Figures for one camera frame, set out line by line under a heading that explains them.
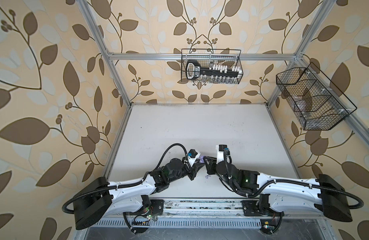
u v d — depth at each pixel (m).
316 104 0.73
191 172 0.66
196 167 0.69
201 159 0.75
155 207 0.74
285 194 0.48
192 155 0.65
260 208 0.66
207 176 0.85
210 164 0.65
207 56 0.89
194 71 0.84
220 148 0.68
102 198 0.43
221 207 0.75
